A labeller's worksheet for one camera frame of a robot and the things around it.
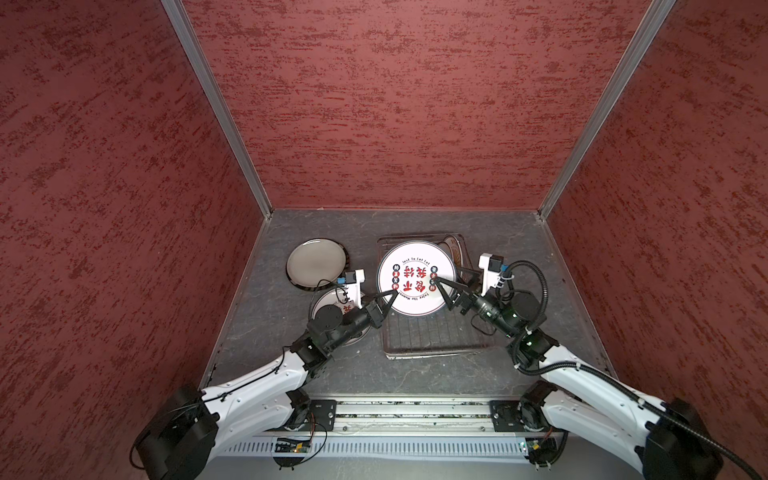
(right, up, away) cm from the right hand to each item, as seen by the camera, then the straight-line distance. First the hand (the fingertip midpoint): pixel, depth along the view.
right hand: (439, 279), depth 71 cm
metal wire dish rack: (+4, -19, +17) cm, 25 cm away
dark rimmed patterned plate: (-38, +3, +30) cm, 49 cm away
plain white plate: (-38, +1, +30) cm, 48 cm away
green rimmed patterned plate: (-7, +3, 0) cm, 8 cm away
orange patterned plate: (+8, +8, +24) cm, 27 cm away
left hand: (-10, -5, +2) cm, 11 cm away
